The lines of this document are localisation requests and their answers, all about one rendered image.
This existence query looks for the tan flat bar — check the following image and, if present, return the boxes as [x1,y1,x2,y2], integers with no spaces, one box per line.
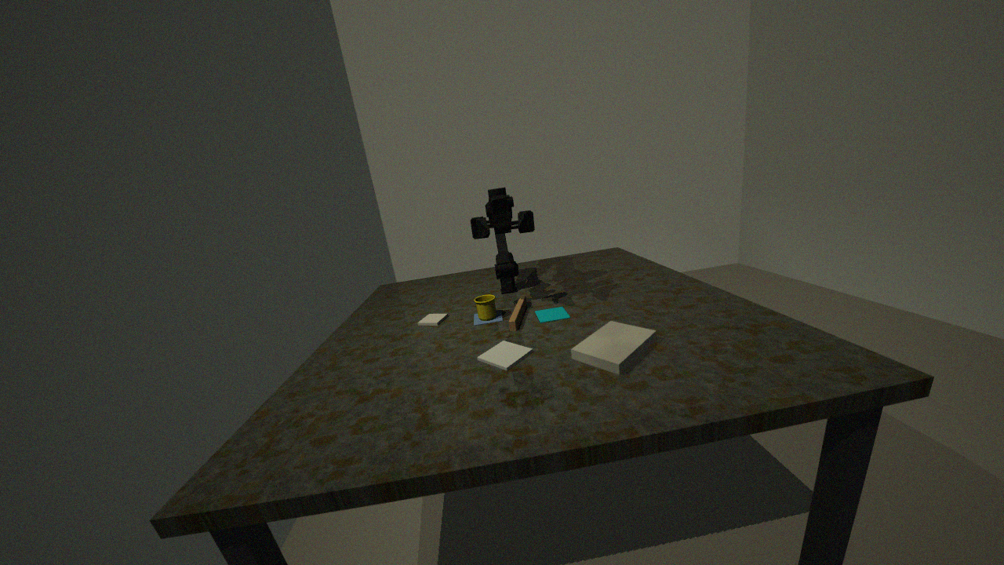
[509,296,527,331]

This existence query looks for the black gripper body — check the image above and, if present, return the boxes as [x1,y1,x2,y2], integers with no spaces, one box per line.
[471,210,535,239]

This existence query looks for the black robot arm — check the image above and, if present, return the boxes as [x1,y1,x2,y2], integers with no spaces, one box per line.
[486,188,518,294]

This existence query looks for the beige flat rectangular block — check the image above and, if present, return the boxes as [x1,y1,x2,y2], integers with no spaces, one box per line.
[571,321,657,374]

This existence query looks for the beige flat square tile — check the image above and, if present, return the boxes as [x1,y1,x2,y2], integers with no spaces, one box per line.
[417,314,448,326]

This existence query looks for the beige flat square pad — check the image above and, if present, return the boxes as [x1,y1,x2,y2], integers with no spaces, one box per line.
[477,341,533,371]

